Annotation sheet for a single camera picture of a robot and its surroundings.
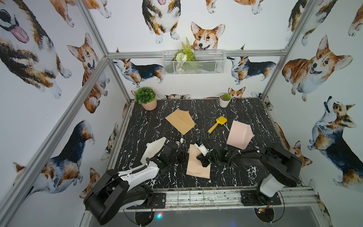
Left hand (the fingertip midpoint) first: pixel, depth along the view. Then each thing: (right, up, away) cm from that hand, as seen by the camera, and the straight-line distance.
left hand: (189, 152), depth 86 cm
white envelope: (-24, +1, +5) cm, 24 cm away
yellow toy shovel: (+23, +18, +21) cm, 36 cm away
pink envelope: (+36, +7, +15) cm, 40 cm away
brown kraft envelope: (-6, +18, +22) cm, 29 cm away
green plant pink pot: (-32, +35, +17) cm, 50 cm away
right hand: (+4, -4, +1) cm, 5 cm away
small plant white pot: (+27, +34, +24) cm, 50 cm away
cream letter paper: (+3, -9, +1) cm, 10 cm away
